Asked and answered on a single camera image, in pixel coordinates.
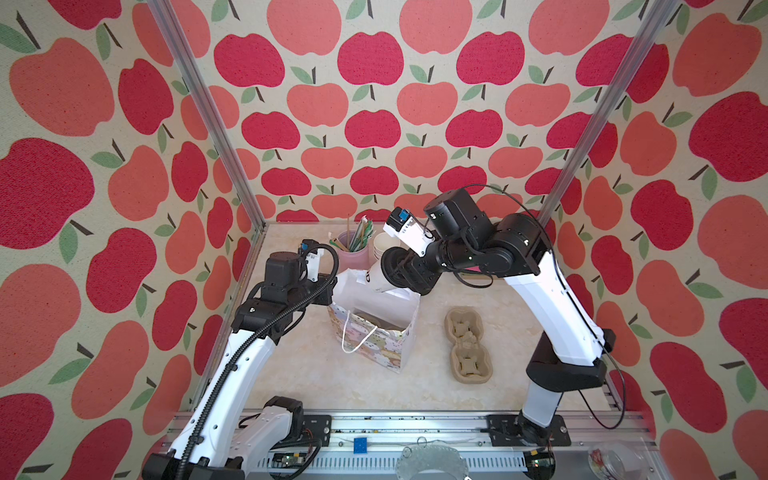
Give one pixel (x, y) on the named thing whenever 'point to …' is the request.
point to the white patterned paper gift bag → (369, 323)
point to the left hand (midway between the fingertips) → (339, 280)
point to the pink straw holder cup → (347, 259)
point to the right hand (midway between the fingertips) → (409, 260)
